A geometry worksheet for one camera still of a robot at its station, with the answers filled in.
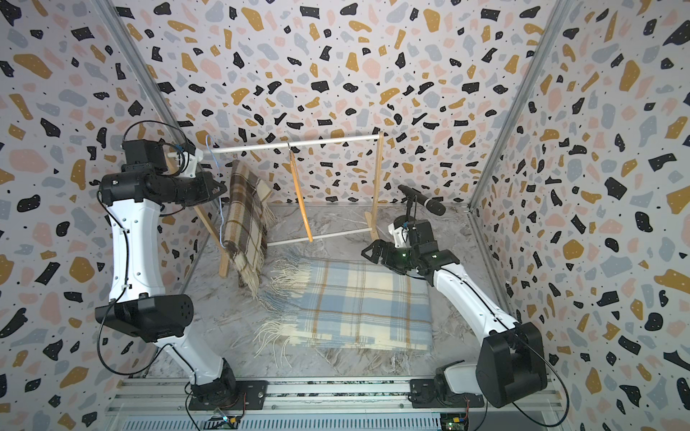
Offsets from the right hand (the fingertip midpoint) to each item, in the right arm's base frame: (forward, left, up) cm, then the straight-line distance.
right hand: (372, 257), depth 80 cm
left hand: (+9, +40, +20) cm, 45 cm away
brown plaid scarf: (+14, +40, +4) cm, 43 cm away
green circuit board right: (-38, -22, -22) cm, 49 cm away
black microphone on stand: (+29, -14, -1) cm, 32 cm away
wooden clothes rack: (+27, +1, -20) cm, 33 cm away
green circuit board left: (-40, +39, -21) cm, 60 cm away
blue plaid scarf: (-6, +5, -19) cm, 20 cm away
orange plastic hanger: (+43, +32, -13) cm, 55 cm away
